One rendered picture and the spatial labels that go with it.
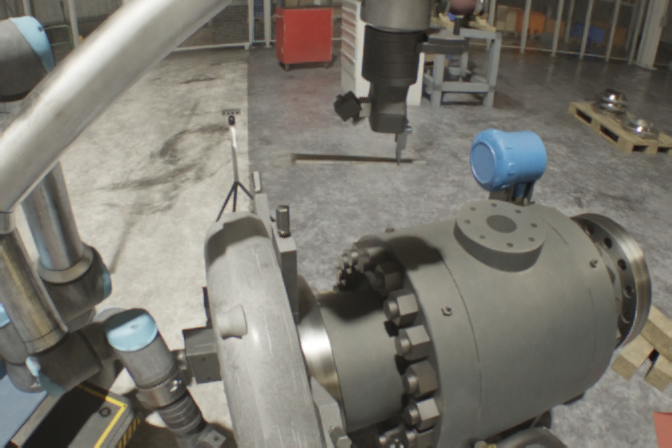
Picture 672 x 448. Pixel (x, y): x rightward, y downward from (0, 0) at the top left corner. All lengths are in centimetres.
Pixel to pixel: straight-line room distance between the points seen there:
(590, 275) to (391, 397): 53
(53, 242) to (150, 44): 61
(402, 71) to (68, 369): 74
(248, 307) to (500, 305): 49
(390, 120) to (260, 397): 42
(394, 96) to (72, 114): 39
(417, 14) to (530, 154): 73
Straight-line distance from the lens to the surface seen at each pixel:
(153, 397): 81
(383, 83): 55
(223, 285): 70
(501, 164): 111
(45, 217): 98
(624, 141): 478
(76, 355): 86
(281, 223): 68
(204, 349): 84
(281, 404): 64
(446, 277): 86
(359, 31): 439
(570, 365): 103
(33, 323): 83
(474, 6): 494
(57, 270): 108
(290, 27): 591
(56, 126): 53
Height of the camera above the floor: 142
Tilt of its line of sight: 30 degrees down
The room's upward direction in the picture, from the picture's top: 2 degrees clockwise
